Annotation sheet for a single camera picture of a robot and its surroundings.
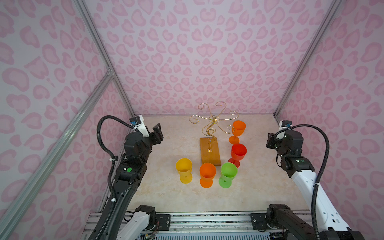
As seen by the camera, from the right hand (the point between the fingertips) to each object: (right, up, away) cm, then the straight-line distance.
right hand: (273, 132), depth 76 cm
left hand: (-58, +5, -9) cm, 59 cm away
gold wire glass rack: (-33, +1, +6) cm, 33 cm away
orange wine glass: (-13, +2, +17) cm, 21 cm away
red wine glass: (-16, -11, +7) cm, 20 cm away
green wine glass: (-21, -22, +6) cm, 32 cm away
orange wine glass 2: (-33, -23, +7) cm, 41 cm away
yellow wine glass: (-46, -19, +6) cm, 50 cm away
